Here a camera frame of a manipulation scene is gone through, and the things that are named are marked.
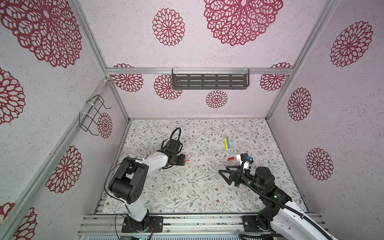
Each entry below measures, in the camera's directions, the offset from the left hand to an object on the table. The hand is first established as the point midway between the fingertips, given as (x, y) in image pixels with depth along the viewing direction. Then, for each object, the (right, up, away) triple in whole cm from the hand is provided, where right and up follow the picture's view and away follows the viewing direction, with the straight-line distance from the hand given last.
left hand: (180, 162), depth 95 cm
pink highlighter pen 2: (+4, +3, +4) cm, 6 cm away
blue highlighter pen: (+33, +11, +11) cm, 37 cm away
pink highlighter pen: (+4, 0, +2) cm, 4 cm away
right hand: (+22, +2, -23) cm, 32 cm away
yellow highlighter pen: (+31, +9, +8) cm, 33 cm away
